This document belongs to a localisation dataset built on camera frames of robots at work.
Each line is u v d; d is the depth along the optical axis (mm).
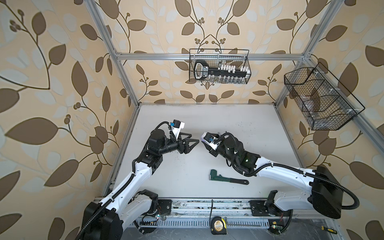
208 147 673
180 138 654
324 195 400
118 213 407
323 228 682
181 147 643
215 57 906
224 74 845
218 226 668
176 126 649
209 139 622
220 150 662
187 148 650
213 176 841
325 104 726
